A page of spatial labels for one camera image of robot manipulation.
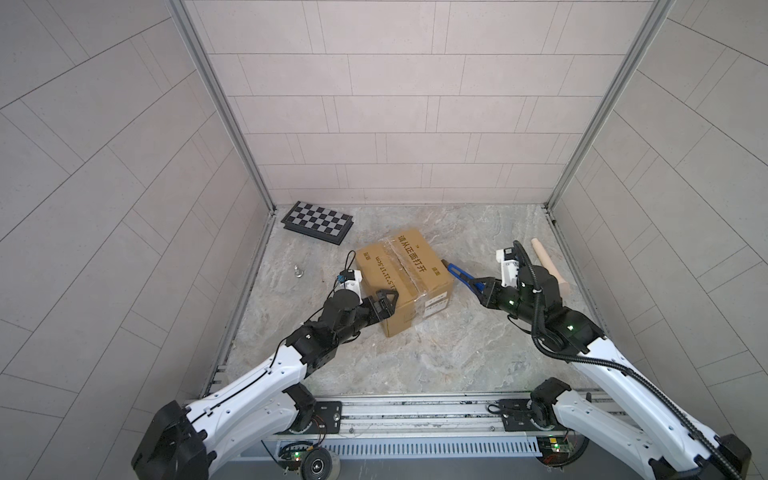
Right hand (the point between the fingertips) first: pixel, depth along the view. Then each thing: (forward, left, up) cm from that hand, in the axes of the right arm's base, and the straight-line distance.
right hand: (467, 285), depth 72 cm
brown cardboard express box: (+7, +21, -3) cm, 23 cm away
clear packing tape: (+5, +14, -2) cm, 15 cm away
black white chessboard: (+39, +45, -15) cm, 61 cm away
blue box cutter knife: (+4, +1, -1) cm, 4 cm away
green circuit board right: (-31, -17, -22) cm, 42 cm away
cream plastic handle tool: (+16, -33, -19) cm, 42 cm away
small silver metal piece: (+18, +49, -17) cm, 55 cm away
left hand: (0, +17, -5) cm, 18 cm away
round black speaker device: (-32, +34, -9) cm, 48 cm away
